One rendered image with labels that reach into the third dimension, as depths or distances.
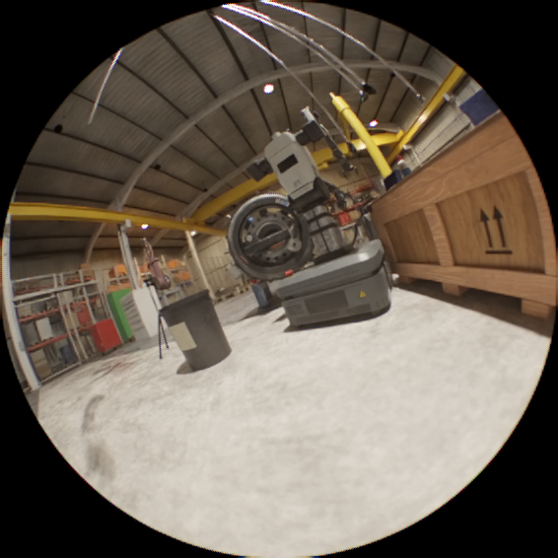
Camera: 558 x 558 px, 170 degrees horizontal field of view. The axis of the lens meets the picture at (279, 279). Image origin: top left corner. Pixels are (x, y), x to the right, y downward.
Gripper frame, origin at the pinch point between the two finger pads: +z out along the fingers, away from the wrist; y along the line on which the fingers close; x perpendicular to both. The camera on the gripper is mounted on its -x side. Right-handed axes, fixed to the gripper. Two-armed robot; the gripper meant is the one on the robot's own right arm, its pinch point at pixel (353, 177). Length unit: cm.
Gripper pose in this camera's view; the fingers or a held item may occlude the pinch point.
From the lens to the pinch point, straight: 169.8
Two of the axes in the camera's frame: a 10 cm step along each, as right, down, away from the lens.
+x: -2.9, 7.0, -6.5
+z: 6.1, 6.6, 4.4
